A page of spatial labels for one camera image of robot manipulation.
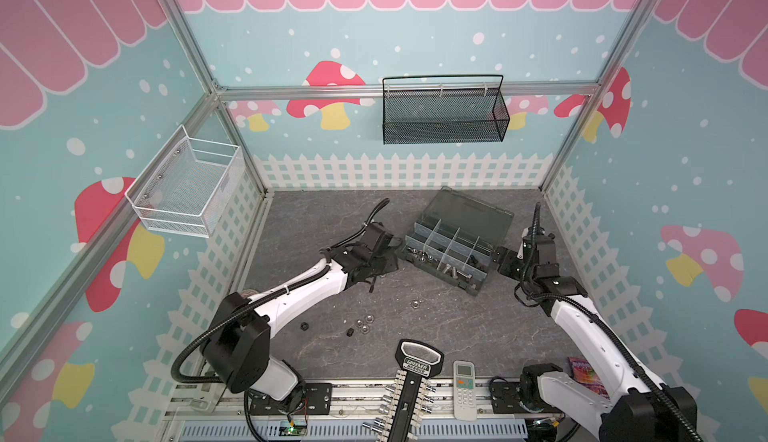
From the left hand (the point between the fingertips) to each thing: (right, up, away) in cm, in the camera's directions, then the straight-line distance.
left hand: (391, 264), depth 85 cm
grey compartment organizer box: (+22, +6, +17) cm, 29 cm away
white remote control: (+18, -30, -11) cm, 37 cm away
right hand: (+32, +3, -1) cm, 32 cm away
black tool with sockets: (+5, -31, -11) cm, 33 cm away
